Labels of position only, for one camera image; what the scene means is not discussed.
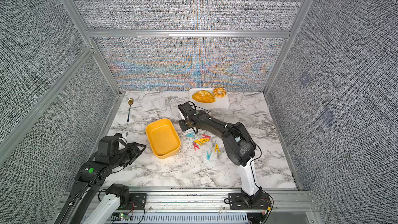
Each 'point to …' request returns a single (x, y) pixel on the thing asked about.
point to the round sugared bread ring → (219, 92)
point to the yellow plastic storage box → (163, 137)
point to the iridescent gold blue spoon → (130, 101)
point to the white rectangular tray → (219, 103)
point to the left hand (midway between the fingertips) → (147, 147)
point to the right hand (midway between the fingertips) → (183, 119)
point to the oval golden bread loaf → (203, 96)
